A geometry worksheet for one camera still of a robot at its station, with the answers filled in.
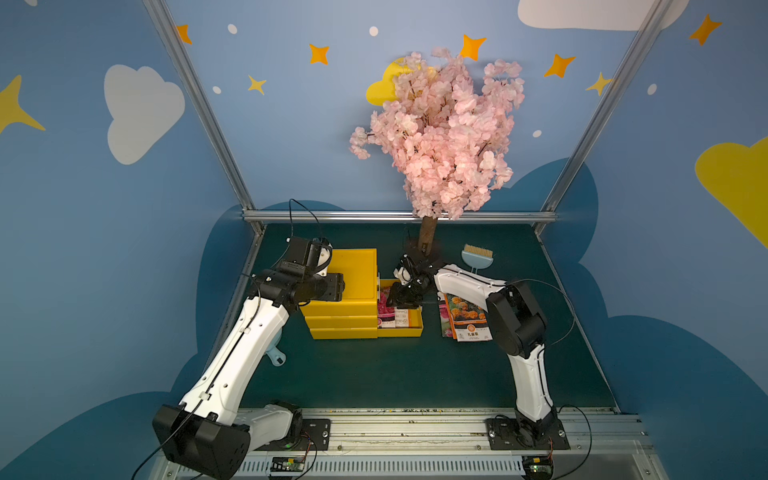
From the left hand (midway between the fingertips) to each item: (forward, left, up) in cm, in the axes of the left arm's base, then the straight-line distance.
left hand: (332, 280), depth 77 cm
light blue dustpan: (-13, +17, -20) cm, 29 cm away
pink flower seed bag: (+2, -14, -22) cm, 27 cm away
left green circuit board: (-38, +9, -24) cm, 46 cm away
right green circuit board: (-37, -53, -26) cm, 70 cm away
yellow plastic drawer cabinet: (-5, -6, -9) cm, 12 cm away
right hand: (+6, -17, -20) cm, 27 cm away
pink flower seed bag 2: (+2, -33, -23) cm, 40 cm away
